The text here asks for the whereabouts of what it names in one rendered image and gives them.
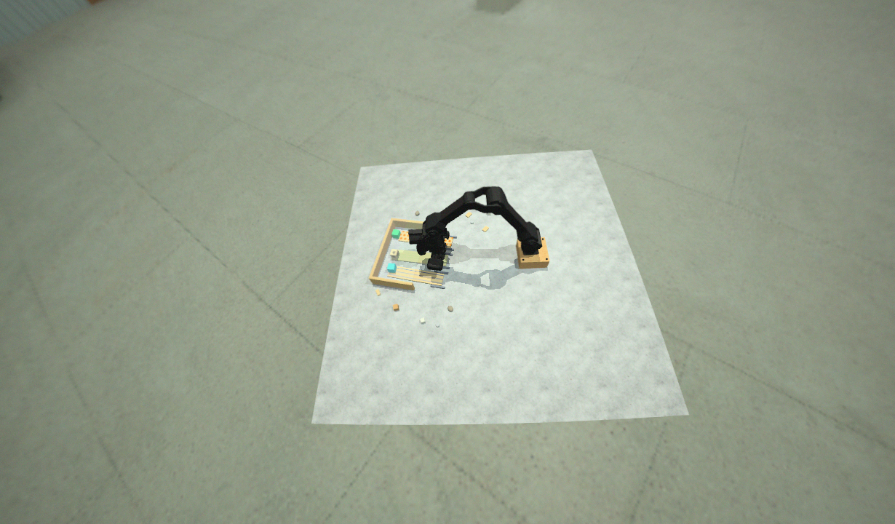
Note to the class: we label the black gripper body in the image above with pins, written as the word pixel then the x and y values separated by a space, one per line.
pixel 434 263

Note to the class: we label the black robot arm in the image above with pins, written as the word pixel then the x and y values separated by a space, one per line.
pixel 434 227

